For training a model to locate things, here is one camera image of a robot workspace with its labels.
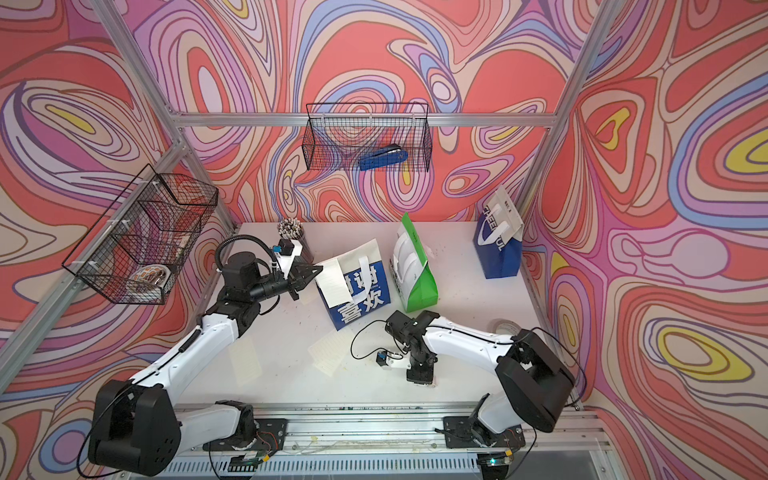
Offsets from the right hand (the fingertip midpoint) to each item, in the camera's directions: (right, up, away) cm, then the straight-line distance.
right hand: (426, 379), depth 81 cm
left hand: (-28, +30, -4) cm, 41 cm away
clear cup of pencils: (-41, +42, +13) cm, 60 cm away
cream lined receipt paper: (-28, +4, +7) cm, 30 cm away
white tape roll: (+24, +13, +8) cm, 28 cm away
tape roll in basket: (-67, +30, -10) cm, 74 cm away
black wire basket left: (-74, +34, -9) cm, 82 cm away
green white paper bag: (-4, +29, +3) cm, 29 cm away
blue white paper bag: (-18, +29, +1) cm, 34 cm away
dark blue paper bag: (+24, +40, +11) cm, 48 cm away
